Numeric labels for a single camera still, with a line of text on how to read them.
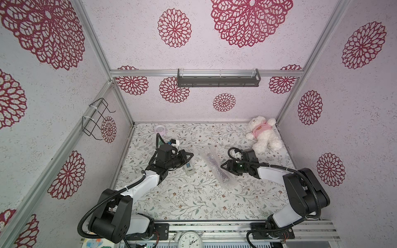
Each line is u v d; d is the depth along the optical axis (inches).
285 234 28.2
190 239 27.0
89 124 28.7
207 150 38.4
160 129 44.8
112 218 16.3
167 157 27.2
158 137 26.7
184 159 28.8
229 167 32.6
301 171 19.7
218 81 34.5
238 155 34.2
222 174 34.5
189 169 36.4
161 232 28.9
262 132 41.4
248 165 29.3
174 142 31.3
